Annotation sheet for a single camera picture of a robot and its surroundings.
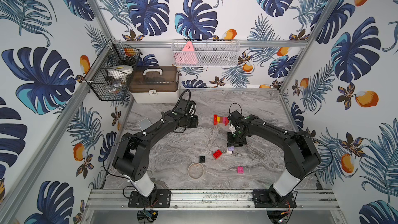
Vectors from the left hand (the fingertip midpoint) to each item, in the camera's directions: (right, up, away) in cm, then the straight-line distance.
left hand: (197, 120), depth 88 cm
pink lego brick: (+23, -26, -7) cm, 35 cm away
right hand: (+19, -14, 0) cm, 23 cm away
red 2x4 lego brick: (+11, -1, +13) cm, 17 cm away
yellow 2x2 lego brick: (+14, -1, +12) cm, 18 cm away
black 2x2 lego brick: (+3, -21, -3) cm, 22 cm away
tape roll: (-1, -27, -5) cm, 27 cm away
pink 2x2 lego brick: (+17, -1, +11) cm, 20 cm away
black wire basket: (-52, +25, +4) cm, 58 cm away
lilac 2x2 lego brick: (+19, -15, -3) cm, 24 cm away
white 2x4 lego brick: (+18, -18, 0) cm, 26 cm away
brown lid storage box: (-29, +22, +14) cm, 39 cm away
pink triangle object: (-7, +36, +1) cm, 37 cm away
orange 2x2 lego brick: (+15, -1, +12) cm, 19 cm away
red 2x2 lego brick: (+11, -19, 0) cm, 22 cm away
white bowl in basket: (-40, +26, -9) cm, 48 cm away
